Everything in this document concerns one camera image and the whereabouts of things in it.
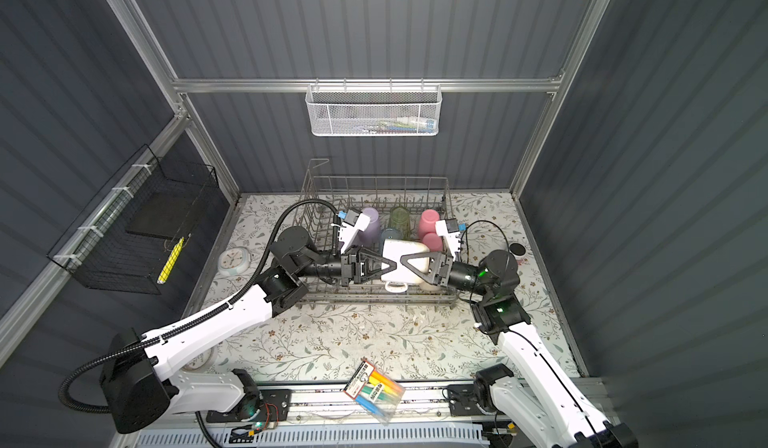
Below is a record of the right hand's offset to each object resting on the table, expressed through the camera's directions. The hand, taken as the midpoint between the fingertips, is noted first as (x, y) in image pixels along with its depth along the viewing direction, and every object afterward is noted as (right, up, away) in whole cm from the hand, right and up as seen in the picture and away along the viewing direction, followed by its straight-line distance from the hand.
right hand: (406, 270), depth 61 cm
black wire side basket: (-68, +7, +11) cm, 69 cm away
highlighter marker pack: (-7, -33, +12) cm, 36 cm away
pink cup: (+8, +10, +33) cm, 35 cm away
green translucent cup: (0, +11, +32) cm, 34 cm away
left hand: (-2, +1, -4) cm, 5 cm away
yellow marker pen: (-54, +3, +8) cm, 55 cm away
